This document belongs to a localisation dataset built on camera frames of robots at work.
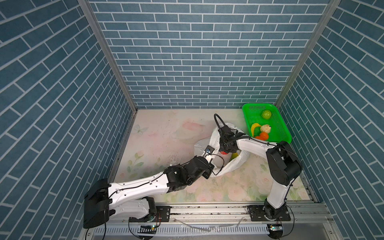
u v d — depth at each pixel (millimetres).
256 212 737
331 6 706
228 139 747
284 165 492
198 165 525
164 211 746
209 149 626
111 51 884
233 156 910
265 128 1017
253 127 1052
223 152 932
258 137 1012
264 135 992
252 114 1147
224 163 598
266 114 1113
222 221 737
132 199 440
